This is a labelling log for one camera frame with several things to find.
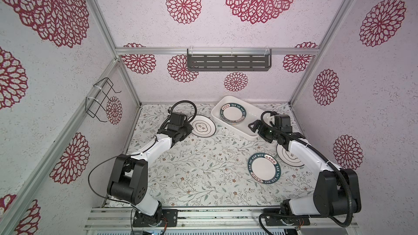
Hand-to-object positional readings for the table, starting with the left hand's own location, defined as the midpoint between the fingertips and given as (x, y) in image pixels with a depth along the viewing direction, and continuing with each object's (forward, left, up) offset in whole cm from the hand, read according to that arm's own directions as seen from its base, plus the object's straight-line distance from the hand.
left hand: (192, 127), depth 91 cm
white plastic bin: (+21, -41, -12) cm, 47 cm away
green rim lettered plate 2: (-19, -40, -13) cm, 46 cm away
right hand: (-2, -34, +4) cm, 34 cm away
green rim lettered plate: (+18, -26, -9) cm, 33 cm away
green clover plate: (+3, -6, -3) cm, 7 cm away
